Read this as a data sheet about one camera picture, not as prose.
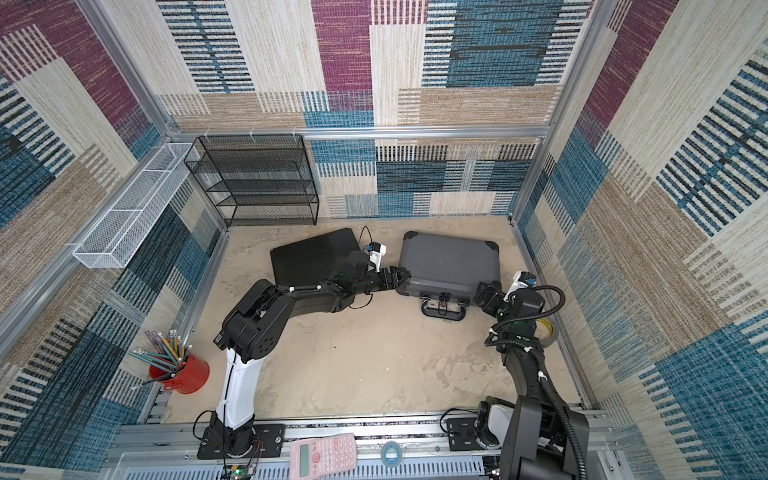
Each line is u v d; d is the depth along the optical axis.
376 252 0.89
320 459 0.70
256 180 1.09
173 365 0.78
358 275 0.80
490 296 0.78
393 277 0.87
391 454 0.72
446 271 0.93
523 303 0.64
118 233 0.72
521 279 0.75
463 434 0.73
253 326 0.55
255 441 0.73
